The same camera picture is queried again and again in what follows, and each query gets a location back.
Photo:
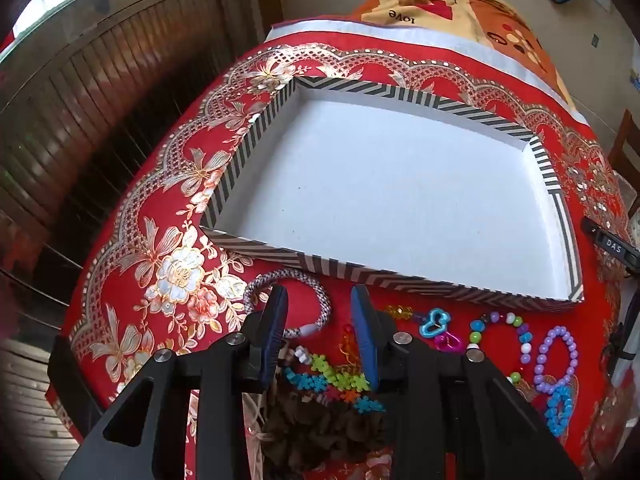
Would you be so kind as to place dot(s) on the printed blanket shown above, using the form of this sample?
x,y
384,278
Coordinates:
x,y
475,15

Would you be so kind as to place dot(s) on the black flat stand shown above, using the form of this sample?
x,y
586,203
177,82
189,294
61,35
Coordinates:
x,y
72,385

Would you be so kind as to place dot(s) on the dark object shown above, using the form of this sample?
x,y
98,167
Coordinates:
x,y
627,320

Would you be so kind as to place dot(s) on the wooden slatted door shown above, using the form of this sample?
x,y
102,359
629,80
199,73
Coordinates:
x,y
100,110

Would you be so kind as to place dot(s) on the white sheet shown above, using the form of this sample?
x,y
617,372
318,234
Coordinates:
x,y
350,27

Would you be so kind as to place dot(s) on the brown scrunchie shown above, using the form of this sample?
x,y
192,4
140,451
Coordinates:
x,y
320,430

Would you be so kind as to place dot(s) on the striped cardboard box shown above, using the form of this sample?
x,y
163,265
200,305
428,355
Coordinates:
x,y
390,185

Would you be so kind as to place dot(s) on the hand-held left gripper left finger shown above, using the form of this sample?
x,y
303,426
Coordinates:
x,y
277,320

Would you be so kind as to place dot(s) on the red floral tablecloth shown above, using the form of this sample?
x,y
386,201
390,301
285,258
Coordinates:
x,y
235,90

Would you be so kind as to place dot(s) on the pink clip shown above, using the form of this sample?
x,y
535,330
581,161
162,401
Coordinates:
x,y
452,347

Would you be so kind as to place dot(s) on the blue heart clip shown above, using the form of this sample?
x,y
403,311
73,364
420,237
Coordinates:
x,y
423,328

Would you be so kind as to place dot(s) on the wooden chair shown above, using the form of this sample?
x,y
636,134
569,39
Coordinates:
x,y
625,140

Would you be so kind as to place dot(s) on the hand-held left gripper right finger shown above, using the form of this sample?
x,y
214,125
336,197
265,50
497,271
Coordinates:
x,y
362,330

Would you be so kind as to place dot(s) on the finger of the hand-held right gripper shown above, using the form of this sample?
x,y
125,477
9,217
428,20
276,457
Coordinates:
x,y
590,225

